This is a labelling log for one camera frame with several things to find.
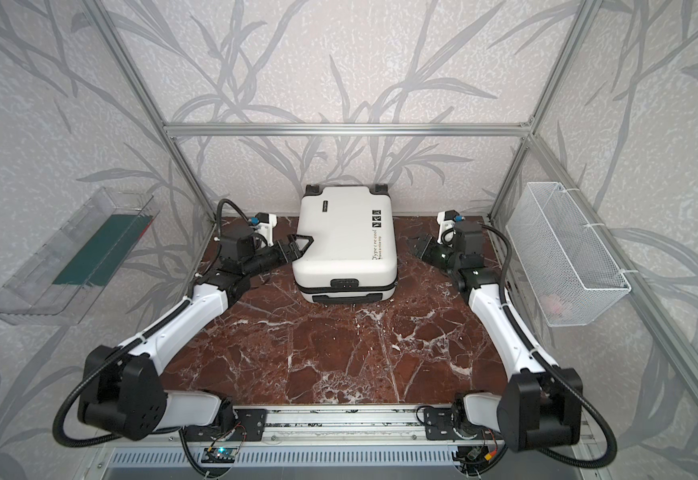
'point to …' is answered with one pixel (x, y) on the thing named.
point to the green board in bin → (104, 250)
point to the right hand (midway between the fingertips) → (412, 233)
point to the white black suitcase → (352, 258)
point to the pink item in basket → (551, 303)
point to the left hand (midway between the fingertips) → (309, 235)
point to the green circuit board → (219, 455)
